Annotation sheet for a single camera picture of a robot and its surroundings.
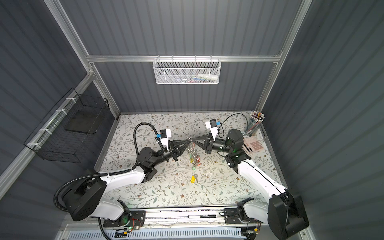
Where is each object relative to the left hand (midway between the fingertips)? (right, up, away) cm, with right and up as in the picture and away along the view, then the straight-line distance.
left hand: (190, 142), depth 68 cm
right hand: (+2, -1, +1) cm, 2 cm away
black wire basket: (-61, +3, +5) cm, 62 cm away
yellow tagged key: (+2, -23, +19) cm, 30 cm away
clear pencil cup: (+41, +13, +26) cm, 50 cm away
